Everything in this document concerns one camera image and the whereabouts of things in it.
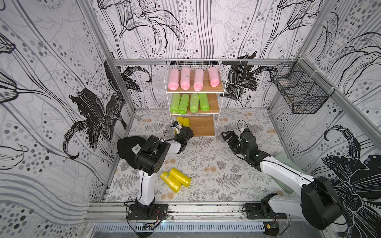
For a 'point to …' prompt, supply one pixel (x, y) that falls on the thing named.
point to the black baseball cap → (127, 147)
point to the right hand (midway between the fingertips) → (225, 136)
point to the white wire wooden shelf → (203, 123)
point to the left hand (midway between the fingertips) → (188, 131)
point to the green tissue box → (286, 160)
